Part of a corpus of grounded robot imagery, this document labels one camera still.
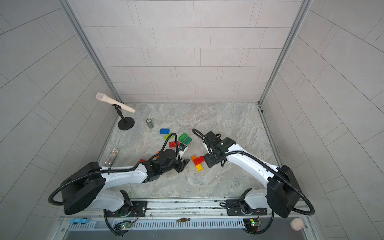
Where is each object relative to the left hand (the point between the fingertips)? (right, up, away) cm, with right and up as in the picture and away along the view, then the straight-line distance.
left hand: (189, 157), depth 84 cm
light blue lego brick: (-3, +8, -12) cm, 15 cm away
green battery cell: (-27, +18, +15) cm, 36 cm away
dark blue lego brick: (-17, +13, +15) cm, 26 cm away
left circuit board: (-28, -25, -19) cm, 42 cm away
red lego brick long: (+6, -2, 0) cm, 6 cm away
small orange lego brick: (+3, -1, +5) cm, 5 cm away
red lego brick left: (-11, +5, +9) cm, 15 cm away
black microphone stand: (-46, +18, +20) cm, 53 cm away
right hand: (+12, -1, -3) cm, 13 cm away
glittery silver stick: (-45, -1, +1) cm, 45 cm away
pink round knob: (+50, -25, -18) cm, 58 cm away
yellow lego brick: (+6, -6, -1) cm, 8 cm away
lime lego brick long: (-15, +10, +12) cm, 22 cm away
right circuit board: (+30, -27, -16) cm, 43 cm away
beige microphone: (-48, +34, -2) cm, 59 cm away
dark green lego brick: (-2, +8, +10) cm, 13 cm away
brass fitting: (-1, -24, -16) cm, 29 cm away
